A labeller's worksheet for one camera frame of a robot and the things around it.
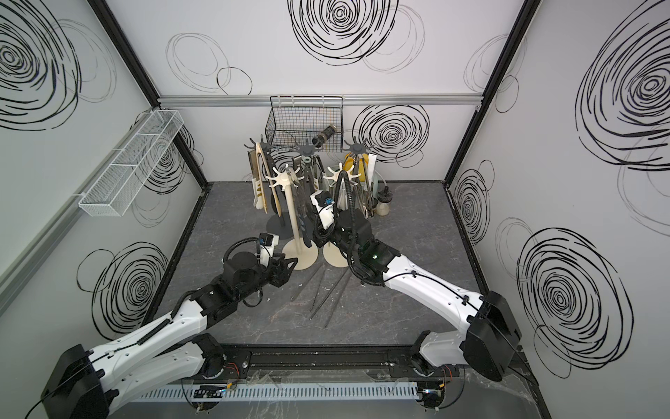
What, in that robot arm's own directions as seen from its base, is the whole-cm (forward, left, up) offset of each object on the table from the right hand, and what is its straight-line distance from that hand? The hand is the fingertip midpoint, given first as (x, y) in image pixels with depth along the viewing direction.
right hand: (310, 213), depth 70 cm
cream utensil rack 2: (+4, -5, -31) cm, 32 cm away
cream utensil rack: (+4, +9, -31) cm, 32 cm away
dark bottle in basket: (+31, 0, +2) cm, 31 cm away
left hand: (-6, +7, -15) cm, 17 cm away
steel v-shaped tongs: (-8, +5, -31) cm, 32 cm away
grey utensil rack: (+17, +17, -29) cm, 38 cm away
